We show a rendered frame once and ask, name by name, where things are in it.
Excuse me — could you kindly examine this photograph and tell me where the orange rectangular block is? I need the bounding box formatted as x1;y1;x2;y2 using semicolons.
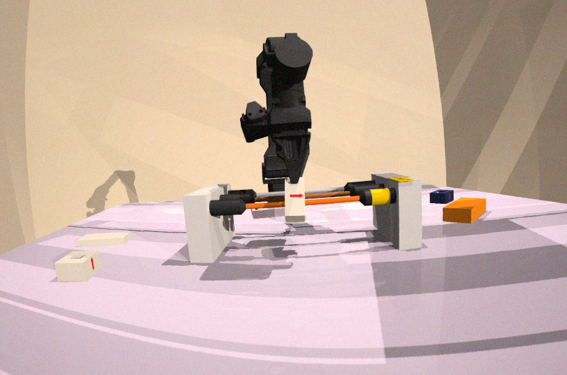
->
443;198;486;224

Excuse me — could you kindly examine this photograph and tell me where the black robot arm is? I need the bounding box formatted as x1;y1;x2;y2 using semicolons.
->
240;33;313;192

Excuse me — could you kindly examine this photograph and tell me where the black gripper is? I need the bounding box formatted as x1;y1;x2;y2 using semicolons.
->
267;90;312;184

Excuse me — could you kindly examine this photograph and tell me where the beige square block with square hole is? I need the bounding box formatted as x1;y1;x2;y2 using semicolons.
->
54;250;102;282

